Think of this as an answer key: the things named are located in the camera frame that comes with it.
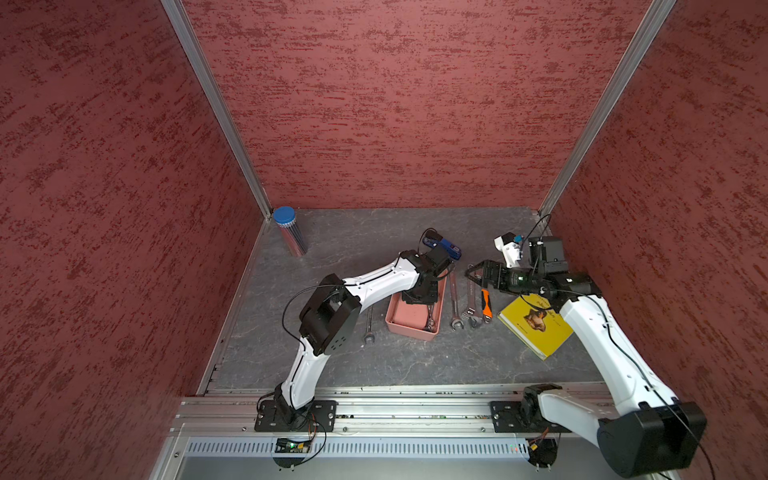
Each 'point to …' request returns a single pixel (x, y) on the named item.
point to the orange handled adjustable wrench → (487, 311)
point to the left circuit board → (286, 445)
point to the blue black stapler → (434, 239)
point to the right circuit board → (541, 451)
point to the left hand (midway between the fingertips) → (422, 304)
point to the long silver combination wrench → (455, 320)
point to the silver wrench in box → (431, 321)
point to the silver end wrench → (369, 334)
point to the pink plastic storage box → (408, 321)
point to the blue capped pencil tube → (285, 217)
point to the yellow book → (536, 324)
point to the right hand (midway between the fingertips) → (475, 282)
